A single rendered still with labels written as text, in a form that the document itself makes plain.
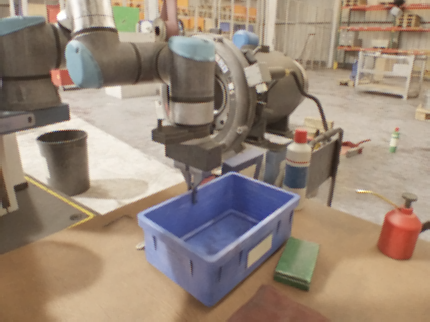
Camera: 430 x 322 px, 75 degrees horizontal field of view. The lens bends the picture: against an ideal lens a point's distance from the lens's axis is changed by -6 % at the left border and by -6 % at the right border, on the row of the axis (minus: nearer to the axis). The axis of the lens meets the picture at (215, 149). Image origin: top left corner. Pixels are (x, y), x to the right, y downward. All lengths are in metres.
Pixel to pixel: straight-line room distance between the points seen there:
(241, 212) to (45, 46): 0.75
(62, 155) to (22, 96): 0.96
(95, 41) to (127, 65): 0.07
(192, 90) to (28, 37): 0.60
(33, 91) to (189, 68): 0.58
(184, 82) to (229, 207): 0.38
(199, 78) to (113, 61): 0.16
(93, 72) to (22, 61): 0.46
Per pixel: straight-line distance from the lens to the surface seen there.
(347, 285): 0.67
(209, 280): 0.52
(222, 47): 1.70
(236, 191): 0.78
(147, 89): 5.84
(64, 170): 1.97
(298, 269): 0.63
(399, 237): 0.75
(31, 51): 1.02
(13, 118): 1.00
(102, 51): 0.60
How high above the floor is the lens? 0.90
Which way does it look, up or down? 19 degrees down
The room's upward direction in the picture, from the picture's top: 1 degrees clockwise
